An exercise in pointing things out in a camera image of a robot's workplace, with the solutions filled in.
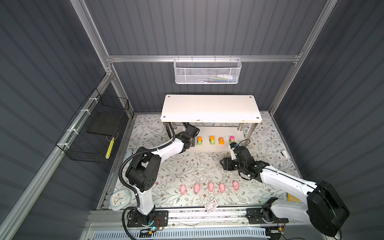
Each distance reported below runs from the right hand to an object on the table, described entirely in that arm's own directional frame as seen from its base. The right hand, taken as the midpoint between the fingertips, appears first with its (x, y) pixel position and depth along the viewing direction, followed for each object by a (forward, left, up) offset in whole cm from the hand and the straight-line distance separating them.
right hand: (225, 162), depth 86 cm
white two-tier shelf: (+9, +4, +27) cm, 29 cm away
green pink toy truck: (+15, -6, +1) cm, 16 cm away
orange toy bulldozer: (+14, +1, +1) cm, 15 cm away
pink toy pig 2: (-13, +17, -5) cm, 22 cm away
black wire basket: (+3, +69, +23) cm, 73 cm away
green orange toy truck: (+14, +15, +2) cm, 20 cm away
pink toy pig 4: (-13, +3, -6) cm, 14 cm away
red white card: (-22, +10, -6) cm, 25 cm away
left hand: (+16, +23, +2) cm, 28 cm away
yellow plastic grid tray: (-26, -15, +26) cm, 40 cm away
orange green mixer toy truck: (+15, +7, +2) cm, 16 cm away
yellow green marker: (-4, +57, +22) cm, 61 cm away
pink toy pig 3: (-12, +9, -5) cm, 16 cm away
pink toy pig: (-14, +24, -4) cm, 28 cm away
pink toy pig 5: (-12, -5, -5) cm, 14 cm away
